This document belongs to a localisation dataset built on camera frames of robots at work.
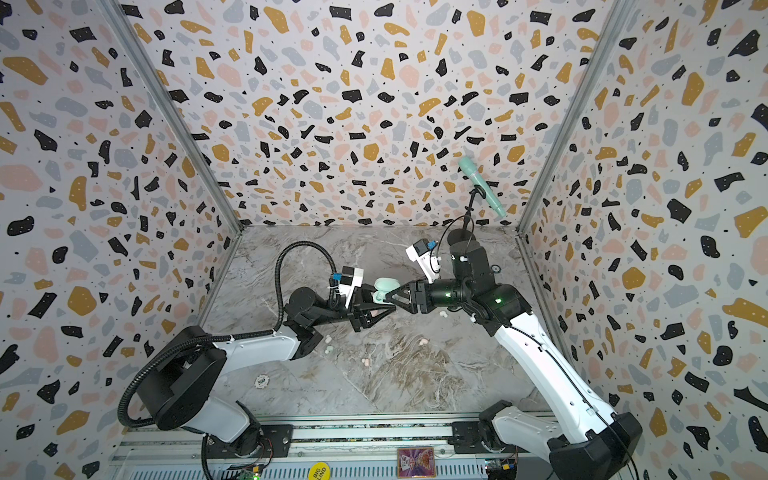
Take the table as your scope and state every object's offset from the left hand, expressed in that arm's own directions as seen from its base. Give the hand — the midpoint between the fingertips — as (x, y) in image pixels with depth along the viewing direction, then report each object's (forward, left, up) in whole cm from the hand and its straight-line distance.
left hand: (397, 303), depth 66 cm
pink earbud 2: (+4, -8, -29) cm, 30 cm away
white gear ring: (-7, +38, -29) cm, 49 cm away
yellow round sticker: (-28, +19, -28) cm, 44 cm away
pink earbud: (-3, +9, -28) cm, 30 cm away
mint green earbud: (+1, +20, -28) cm, 34 cm away
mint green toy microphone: (+49, -24, +1) cm, 54 cm away
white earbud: (+13, -15, -29) cm, 35 cm away
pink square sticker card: (-27, -4, -27) cm, 38 cm away
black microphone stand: (+48, -28, -28) cm, 62 cm away
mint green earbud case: (+4, +3, 0) cm, 5 cm away
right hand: (+1, +1, +3) cm, 4 cm away
